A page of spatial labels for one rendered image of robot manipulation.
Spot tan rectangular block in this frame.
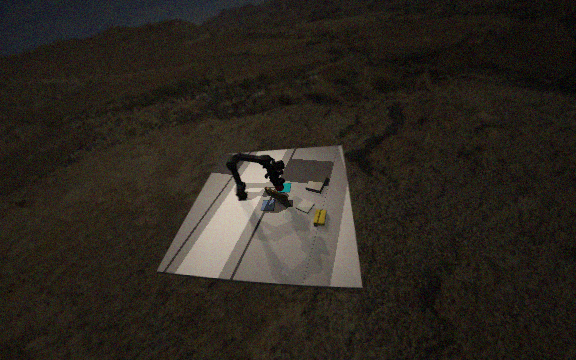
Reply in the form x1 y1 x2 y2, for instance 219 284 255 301
305 173 328 193

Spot yellow rectangular block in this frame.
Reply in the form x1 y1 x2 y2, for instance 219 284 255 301
314 209 326 226

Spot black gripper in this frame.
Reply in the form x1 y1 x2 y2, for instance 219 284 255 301
264 170 285 186

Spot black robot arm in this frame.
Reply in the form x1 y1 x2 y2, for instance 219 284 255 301
226 152 285 201

